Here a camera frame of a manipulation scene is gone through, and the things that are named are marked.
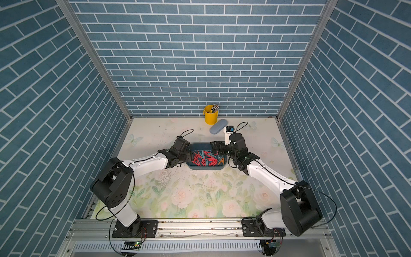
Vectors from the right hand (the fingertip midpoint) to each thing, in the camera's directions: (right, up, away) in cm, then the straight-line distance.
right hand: (219, 143), depth 85 cm
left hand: (-15, -8, +9) cm, 20 cm away
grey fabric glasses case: (0, +10, +27) cm, 29 cm away
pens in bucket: (-2, +22, +20) cm, 29 cm away
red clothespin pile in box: (-9, -10, +12) cm, 18 cm away
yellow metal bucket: (-5, +16, +30) cm, 34 cm away
